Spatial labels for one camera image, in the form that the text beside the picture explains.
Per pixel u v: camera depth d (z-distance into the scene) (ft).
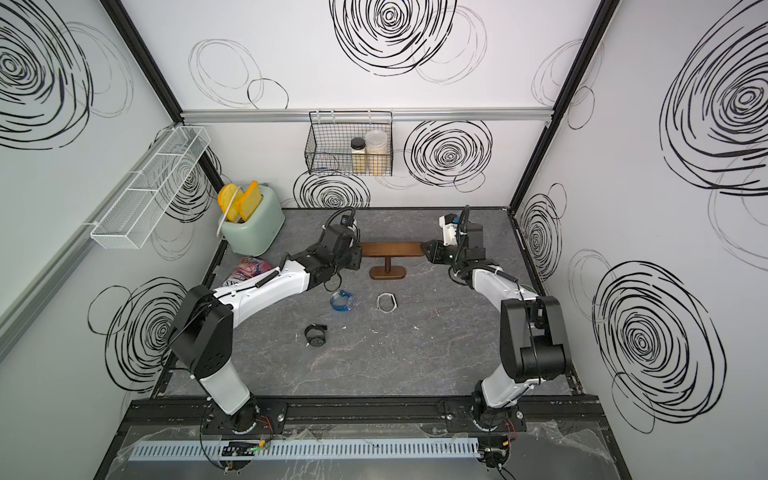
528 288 1.74
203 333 1.49
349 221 2.49
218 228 3.10
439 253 2.65
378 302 3.07
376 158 2.83
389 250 2.92
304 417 2.47
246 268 3.25
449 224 2.69
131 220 2.36
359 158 2.82
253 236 3.23
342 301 3.10
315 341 2.77
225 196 3.08
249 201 3.05
